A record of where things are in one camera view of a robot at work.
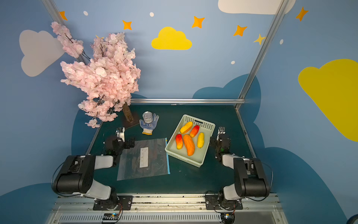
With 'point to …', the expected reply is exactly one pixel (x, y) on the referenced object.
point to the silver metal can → (148, 116)
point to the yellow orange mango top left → (185, 128)
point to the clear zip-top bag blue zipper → (148, 157)
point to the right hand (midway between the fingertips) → (221, 136)
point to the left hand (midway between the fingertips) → (128, 134)
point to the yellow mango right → (200, 141)
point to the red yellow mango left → (179, 141)
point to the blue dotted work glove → (148, 128)
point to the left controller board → (110, 216)
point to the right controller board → (228, 218)
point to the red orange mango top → (195, 131)
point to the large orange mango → (189, 144)
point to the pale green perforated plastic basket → (206, 127)
